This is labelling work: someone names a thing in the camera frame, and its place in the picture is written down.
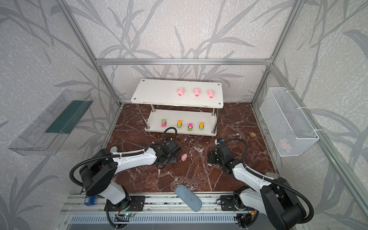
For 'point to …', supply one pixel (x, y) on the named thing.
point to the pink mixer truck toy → (190, 126)
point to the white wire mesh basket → (290, 130)
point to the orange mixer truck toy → (179, 124)
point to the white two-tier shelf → (179, 107)
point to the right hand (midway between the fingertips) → (211, 149)
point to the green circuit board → (128, 215)
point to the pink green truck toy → (164, 123)
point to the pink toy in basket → (283, 142)
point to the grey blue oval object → (190, 199)
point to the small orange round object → (252, 134)
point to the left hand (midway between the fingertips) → (174, 154)
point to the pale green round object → (114, 149)
